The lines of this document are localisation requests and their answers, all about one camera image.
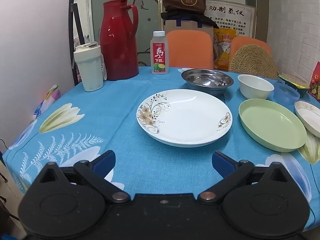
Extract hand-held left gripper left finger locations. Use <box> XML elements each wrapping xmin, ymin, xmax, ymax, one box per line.
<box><xmin>31</xmin><ymin>150</ymin><xmax>130</xmax><ymax>203</ymax></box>

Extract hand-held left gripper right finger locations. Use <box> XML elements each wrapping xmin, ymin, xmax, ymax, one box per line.
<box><xmin>197</xmin><ymin>150</ymin><xmax>297</xmax><ymax>203</ymax></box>

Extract large white floral plate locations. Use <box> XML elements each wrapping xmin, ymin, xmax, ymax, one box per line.
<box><xmin>136</xmin><ymin>89</ymin><xmax>233</xmax><ymax>148</ymax></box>

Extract white bowl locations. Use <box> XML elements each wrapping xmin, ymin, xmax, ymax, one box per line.
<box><xmin>237</xmin><ymin>74</ymin><xmax>275</xmax><ymax>100</ymax></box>

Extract blue floral tablecloth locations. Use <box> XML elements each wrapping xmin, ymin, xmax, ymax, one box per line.
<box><xmin>2</xmin><ymin>66</ymin><xmax>320</xmax><ymax>232</ymax></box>

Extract light green plate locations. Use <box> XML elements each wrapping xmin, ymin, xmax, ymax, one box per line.
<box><xmin>238</xmin><ymin>98</ymin><xmax>307</xmax><ymax>153</ymax></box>

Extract stainless steel bowl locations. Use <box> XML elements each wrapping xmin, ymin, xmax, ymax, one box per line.
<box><xmin>181</xmin><ymin>68</ymin><xmax>234</xmax><ymax>95</ymax></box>

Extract blue plastic bowl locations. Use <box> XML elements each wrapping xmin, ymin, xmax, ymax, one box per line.
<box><xmin>273</xmin><ymin>80</ymin><xmax>300</xmax><ymax>105</ymax></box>

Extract white tumbler cup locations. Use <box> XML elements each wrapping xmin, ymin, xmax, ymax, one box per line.
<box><xmin>73</xmin><ymin>41</ymin><xmax>105</xmax><ymax>92</ymax></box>

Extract small white floral plate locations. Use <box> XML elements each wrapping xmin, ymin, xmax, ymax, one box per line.
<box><xmin>294</xmin><ymin>100</ymin><xmax>320</xmax><ymax>138</ymax></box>

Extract round woven straw mat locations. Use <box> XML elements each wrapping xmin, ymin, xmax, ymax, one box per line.
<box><xmin>228</xmin><ymin>44</ymin><xmax>278</xmax><ymax>79</ymax></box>

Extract yellow snack bag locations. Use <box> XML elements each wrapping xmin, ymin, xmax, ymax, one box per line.
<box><xmin>213</xmin><ymin>27</ymin><xmax>238</xmax><ymax>71</ymax></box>

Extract green instant noodle cup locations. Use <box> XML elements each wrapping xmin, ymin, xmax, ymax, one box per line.
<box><xmin>277</xmin><ymin>72</ymin><xmax>310</xmax><ymax>98</ymax></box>

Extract red thermos jug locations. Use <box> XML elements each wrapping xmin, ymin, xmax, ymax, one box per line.
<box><xmin>99</xmin><ymin>0</ymin><xmax>140</xmax><ymax>81</ymax></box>

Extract orange chair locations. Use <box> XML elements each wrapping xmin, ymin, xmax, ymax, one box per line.
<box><xmin>166</xmin><ymin>30</ymin><xmax>214</xmax><ymax>70</ymax></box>
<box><xmin>229</xmin><ymin>36</ymin><xmax>272</xmax><ymax>63</ymax></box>

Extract red label juice bottle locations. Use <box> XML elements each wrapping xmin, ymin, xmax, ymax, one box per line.
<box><xmin>150</xmin><ymin>31</ymin><xmax>169</xmax><ymax>75</ymax></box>

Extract red printed box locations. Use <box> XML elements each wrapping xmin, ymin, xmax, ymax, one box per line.
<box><xmin>308</xmin><ymin>61</ymin><xmax>320</xmax><ymax>103</ymax></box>

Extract black framed whiteboard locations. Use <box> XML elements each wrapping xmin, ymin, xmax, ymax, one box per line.
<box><xmin>0</xmin><ymin>0</ymin><xmax>87</xmax><ymax>140</ymax></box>

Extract frosted glass door with cat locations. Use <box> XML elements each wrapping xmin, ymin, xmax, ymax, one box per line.
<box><xmin>85</xmin><ymin>0</ymin><xmax>165</xmax><ymax>67</ymax></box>

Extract black cloth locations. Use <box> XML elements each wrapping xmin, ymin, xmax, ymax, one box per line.
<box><xmin>161</xmin><ymin>10</ymin><xmax>220</xmax><ymax>29</ymax></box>

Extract brown paper bag blue handles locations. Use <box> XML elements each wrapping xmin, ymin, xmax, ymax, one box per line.
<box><xmin>164</xmin><ymin>17</ymin><xmax>215</xmax><ymax>34</ymax></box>

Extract white text wall poster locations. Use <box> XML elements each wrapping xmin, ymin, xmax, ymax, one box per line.
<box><xmin>205</xmin><ymin>4</ymin><xmax>257</xmax><ymax>40</ymax></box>

